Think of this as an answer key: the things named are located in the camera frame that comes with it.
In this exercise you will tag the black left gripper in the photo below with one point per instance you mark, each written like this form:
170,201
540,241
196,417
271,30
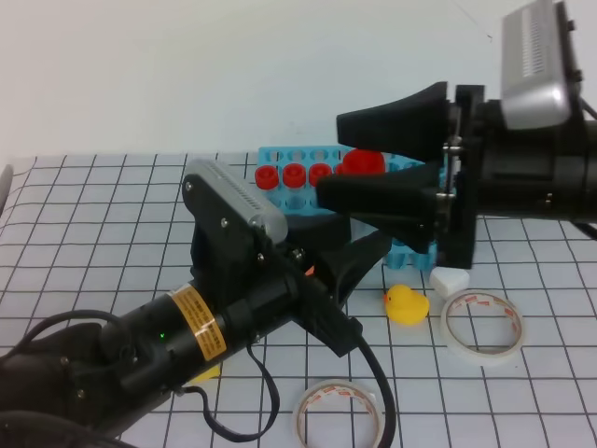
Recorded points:
243,290

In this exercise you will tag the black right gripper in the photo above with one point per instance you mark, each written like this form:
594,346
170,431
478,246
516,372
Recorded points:
547,173

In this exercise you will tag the red capped test tube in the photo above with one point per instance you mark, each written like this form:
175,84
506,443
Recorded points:
363,162

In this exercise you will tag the blue test tube rack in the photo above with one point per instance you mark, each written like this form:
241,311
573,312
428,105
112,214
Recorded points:
302,202

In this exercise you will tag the yellow rubber duck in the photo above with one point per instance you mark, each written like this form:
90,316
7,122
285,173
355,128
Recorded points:
405,306

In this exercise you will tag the white foam cube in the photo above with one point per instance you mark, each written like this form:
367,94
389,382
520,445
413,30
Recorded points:
448,281

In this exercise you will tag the yellow foam cube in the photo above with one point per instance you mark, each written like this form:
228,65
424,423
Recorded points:
207,375

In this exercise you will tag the white tape roll front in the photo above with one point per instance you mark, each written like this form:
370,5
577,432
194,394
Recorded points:
323,392

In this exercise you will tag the white tape roll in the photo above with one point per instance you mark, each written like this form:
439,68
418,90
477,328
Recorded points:
483,357
323,392

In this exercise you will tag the white tape roll right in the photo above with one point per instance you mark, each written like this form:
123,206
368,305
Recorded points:
483,357

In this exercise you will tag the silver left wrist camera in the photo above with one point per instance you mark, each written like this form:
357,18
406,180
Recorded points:
248,202

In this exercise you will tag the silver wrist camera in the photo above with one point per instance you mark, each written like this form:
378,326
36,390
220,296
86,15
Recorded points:
539,74
248,202

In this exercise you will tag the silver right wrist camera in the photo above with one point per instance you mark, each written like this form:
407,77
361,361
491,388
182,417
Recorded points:
539,74

